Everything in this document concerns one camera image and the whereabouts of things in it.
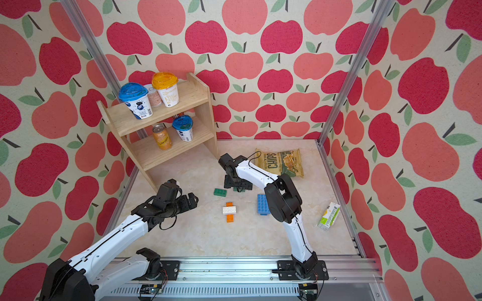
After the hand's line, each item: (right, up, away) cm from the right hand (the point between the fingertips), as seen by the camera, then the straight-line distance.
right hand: (238, 188), depth 95 cm
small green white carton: (+42, -11, -11) cm, 45 cm away
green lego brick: (-9, -2, 0) cm, 9 cm away
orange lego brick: (-4, -7, -3) cm, 9 cm away
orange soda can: (-33, +26, -14) cm, 44 cm away
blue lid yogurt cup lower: (-25, +31, -11) cm, 42 cm away
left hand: (-20, -5, -12) cm, 24 cm away
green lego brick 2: (-1, +2, -11) cm, 11 cm away
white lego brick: (-4, -9, -7) cm, 12 cm away
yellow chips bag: (+27, +14, +6) cm, 31 cm away
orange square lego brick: (-4, -13, -7) cm, 15 cm away
